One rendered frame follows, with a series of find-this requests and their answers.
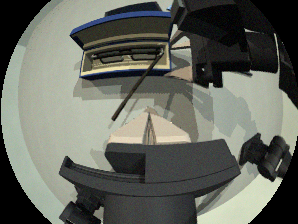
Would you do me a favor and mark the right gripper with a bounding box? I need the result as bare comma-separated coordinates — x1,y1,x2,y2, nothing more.
164,30,223,89

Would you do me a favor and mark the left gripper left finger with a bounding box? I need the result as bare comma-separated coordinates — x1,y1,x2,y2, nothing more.
107,107,150,145

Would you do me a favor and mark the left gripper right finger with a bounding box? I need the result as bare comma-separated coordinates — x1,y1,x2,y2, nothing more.
150,107,192,145

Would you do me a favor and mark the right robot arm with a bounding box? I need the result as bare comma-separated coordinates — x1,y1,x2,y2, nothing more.
170,0,298,182

